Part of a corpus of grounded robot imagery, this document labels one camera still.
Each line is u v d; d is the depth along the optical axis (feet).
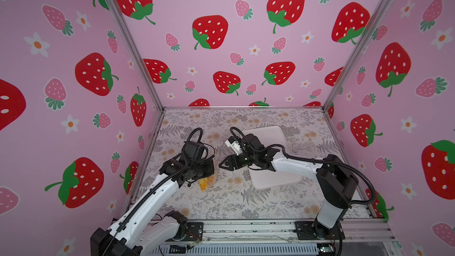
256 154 2.21
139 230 1.39
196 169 2.07
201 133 2.21
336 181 1.54
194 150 1.91
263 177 2.99
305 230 2.41
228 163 2.41
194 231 2.45
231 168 2.40
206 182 2.68
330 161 1.61
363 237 2.40
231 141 2.52
